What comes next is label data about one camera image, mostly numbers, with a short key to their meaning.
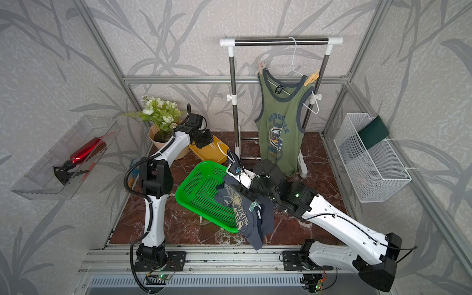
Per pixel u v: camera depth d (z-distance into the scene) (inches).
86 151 26.3
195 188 36.9
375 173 23.5
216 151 40.4
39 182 23.1
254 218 27.5
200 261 29.7
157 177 23.2
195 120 32.5
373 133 27.5
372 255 15.1
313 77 25.4
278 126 34.8
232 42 24.7
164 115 35.2
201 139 34.5
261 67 33.0
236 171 21.0
